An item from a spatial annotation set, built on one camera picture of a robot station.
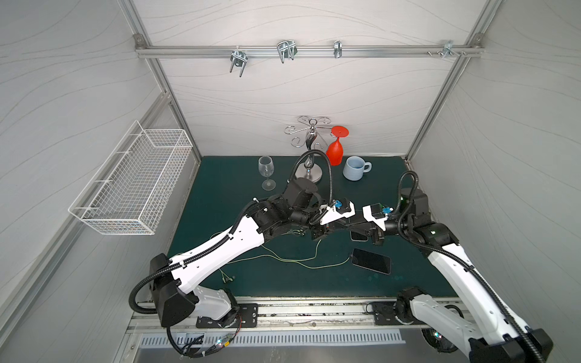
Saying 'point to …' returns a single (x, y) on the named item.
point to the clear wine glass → (266, 168)
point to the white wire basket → (131, 191)
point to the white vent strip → (278, 338)
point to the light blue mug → (355, 167)
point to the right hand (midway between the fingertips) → (345, 224)
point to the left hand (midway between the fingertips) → (340, 223)
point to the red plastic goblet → (334, 150)
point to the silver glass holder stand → (310, 134)
